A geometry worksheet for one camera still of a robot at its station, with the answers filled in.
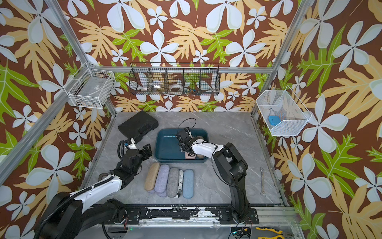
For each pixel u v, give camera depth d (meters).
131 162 0.65
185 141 0.76
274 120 0.80
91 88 0.86
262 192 0.82
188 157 0.93
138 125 1.10
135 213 0.75
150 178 0.80
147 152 0.78
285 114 0.83
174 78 0.96
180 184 0.81
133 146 0.76
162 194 0.78
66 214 0.41
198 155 0.92
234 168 0.51
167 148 0.95
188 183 0.82
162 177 0.80
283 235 0.69
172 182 0.79
